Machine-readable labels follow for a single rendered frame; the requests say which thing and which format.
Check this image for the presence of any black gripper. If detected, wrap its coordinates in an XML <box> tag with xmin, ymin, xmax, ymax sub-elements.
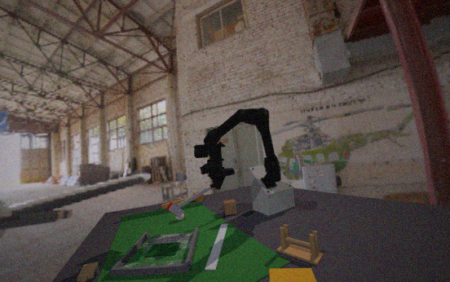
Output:
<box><xmin>207</xmin><ymin>156</ymin><xmax>235</xmax><ymax>190</ymax></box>

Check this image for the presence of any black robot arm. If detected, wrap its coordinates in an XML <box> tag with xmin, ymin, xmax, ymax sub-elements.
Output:
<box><xmin>194</xmin><ymin>108</ymin><xmax>281</xmax><ymax>189</ymax></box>

